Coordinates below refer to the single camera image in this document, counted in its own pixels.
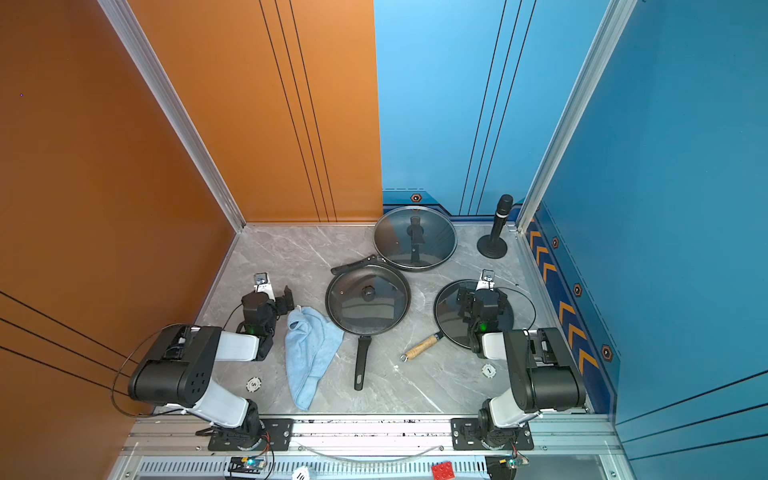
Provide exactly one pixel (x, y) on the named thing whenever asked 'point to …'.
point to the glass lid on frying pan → (367, 299)
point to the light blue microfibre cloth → (310, 336)
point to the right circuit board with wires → (517, 460)
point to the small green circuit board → (251, 465)
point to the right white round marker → (488, 371)
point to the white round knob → (301, 473)
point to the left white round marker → (253, 384)
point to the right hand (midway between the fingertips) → (482, 286)
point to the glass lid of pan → (519, 313)
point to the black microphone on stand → (492, 246)
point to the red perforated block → (443, 471)
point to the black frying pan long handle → (364, 346)
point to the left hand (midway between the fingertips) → (274, 285)
